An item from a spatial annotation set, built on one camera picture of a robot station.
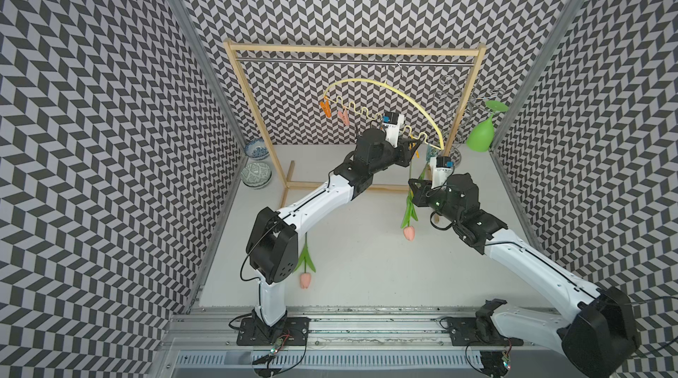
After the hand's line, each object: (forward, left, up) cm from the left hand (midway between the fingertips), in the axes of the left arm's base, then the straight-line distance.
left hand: (419, 143), depth 75 cm
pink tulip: (-19, +3, -18) cm, 26 cm away
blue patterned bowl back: (+26, +61, -29) cm, 73 cm away
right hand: (-8, +2, -10) cm, 13 cm away
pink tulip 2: (-22, +35, -32) cm, 52 cm away
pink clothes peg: (+12, +22, +1) cm, 25 cm away
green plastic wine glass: (+12, -25, -9) cm, 29 cm away
